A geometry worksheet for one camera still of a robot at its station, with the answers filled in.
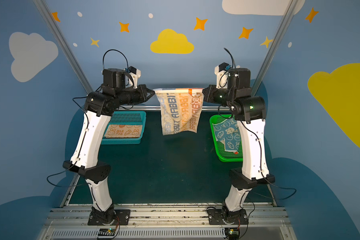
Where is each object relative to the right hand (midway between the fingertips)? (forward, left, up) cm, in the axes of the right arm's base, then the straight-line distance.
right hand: (205, 88), depth 62 cm
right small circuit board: (-46, -17, -53) cm, 72 cm away
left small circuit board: (-49, +45, -52) cm, 84 cm away
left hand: (+2, +24, -3) cm, 24 cm away
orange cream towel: (+4, +11, -16) cm, 20 cm away
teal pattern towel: (+15, -22, -46) cm, 53 cm away
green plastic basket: (-9, -15, -42) cm, 45 cm away
